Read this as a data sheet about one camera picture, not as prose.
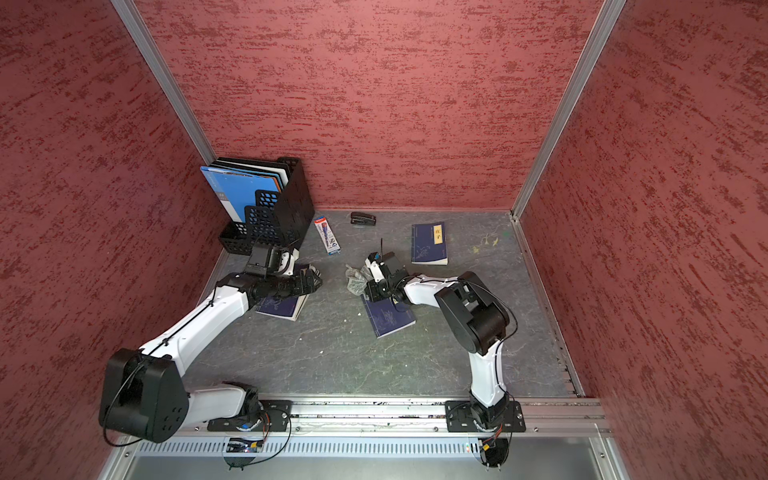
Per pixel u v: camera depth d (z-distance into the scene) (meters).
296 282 0.76
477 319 0.52
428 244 1.10
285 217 0.94
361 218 1.17
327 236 1.11
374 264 0.89
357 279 0.95
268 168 0.90
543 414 0.76
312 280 0.78
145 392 0.40
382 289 0.85
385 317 0.92
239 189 0.90
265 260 0.66
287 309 0.88
